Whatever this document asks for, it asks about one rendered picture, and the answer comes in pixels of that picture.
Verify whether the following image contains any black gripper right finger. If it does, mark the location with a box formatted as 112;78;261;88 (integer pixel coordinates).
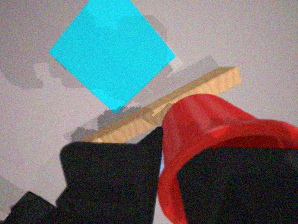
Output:
176;147;298;224

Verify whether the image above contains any tan wooden bar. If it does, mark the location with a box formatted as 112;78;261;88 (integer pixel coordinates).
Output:
79;66;242;143

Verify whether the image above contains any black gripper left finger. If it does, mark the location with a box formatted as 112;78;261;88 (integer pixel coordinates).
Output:
59;126;163;224

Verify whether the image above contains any red translucent cup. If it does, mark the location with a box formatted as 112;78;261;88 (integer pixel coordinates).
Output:
157;93;298;224

